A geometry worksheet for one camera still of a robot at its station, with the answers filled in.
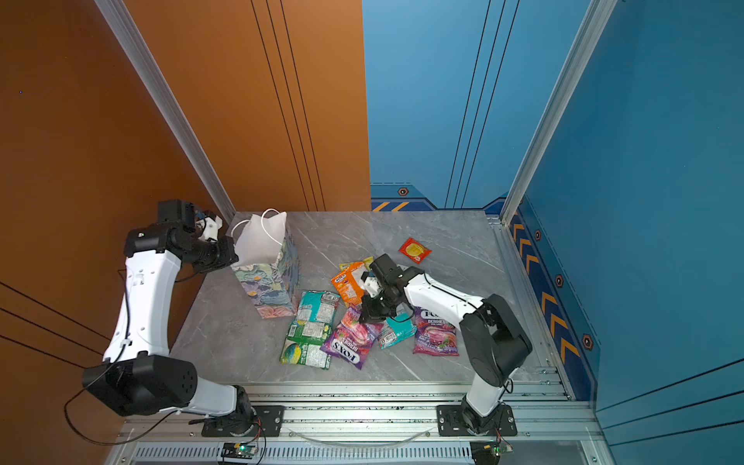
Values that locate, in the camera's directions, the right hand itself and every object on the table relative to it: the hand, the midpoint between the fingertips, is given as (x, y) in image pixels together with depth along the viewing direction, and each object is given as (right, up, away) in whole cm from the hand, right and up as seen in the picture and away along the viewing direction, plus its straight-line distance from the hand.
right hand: (361, 319), depth 83 cm
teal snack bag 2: (+10, -4, +3) cm, 11 cm away
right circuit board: (+32, -29, -13) cm, 45 cm away
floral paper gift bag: (-24, +17, -10) cm, 31 cm away
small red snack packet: (+18, +19, +25) cm, 37 cm away
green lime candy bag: (-17, -7, 0) cm, 18 cm away
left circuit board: (-30, -29, -12) cm, 43 cm away
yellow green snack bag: (0, +16, +18) cm, 24 cm away
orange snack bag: (-4, +9, +13) cm, 16 cm away
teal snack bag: (-14, +2, +9) cm, 17 cm away
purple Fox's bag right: (+21, -5, +2) cm, 22 cm away
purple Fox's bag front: (-3, -5, -2) cm, 6 cm away
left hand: (-32, +20, -6) cm, 38 cm away
